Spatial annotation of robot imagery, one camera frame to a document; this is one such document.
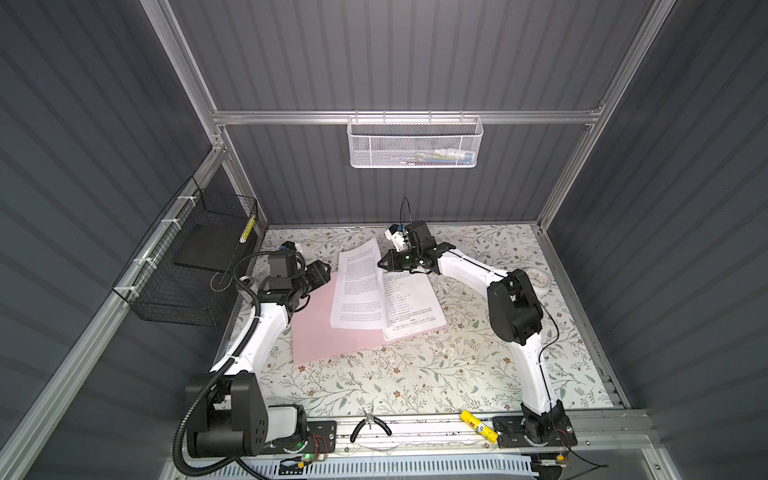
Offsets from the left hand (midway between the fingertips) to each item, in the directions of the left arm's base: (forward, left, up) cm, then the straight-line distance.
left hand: (323, 269), depth 86 cm
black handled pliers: (-36, -12, -18) cm, 42 cm away
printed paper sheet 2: (-4, -26, -16) cm, 31 cm away
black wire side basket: (-7, +33, +10) cm, 35 cm away
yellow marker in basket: (+7, +20, +10) cm, 23 cm away
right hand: (+5, -17, -6) cm, 19 cm away
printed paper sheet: (-1, -10, -16) cm, 19 cm away
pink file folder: (-14, +4, -16) cm, 22 cm away
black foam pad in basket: (+1, +27, +11) cm, 29 cm away
